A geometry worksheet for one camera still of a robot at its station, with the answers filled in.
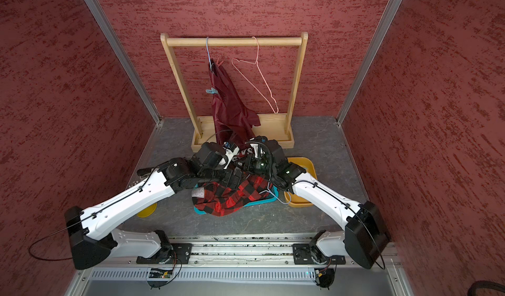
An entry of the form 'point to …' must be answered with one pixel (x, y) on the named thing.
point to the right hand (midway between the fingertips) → (234, 168)
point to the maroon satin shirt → (233, 123)
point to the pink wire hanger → (262, 74)
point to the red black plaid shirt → (214, 199)
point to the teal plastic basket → (275, 193)
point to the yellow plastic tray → (292, 200)
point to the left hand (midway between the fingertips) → (233, 176)
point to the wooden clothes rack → (275, 126)
